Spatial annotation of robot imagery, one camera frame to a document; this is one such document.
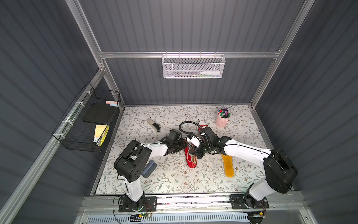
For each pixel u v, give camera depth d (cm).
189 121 66
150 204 73
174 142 76
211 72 89
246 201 67
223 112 99
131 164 49
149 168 82
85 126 73
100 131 63
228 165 86
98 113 76
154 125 102
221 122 101
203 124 104
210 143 67
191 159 83
